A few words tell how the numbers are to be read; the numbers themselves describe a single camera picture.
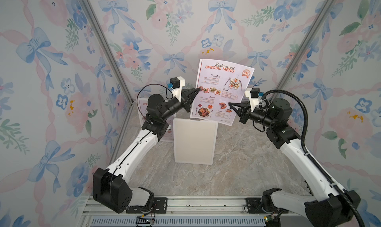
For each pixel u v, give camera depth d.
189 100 0.56
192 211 0.75
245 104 0.60
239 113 0.63
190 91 0.59
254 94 0.55
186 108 0.59
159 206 0.74
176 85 0.53
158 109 0.51
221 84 0.60
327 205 0.37
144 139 0.50
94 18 0.76
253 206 0.74
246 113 0.58
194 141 0.79
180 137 0.79
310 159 0.44
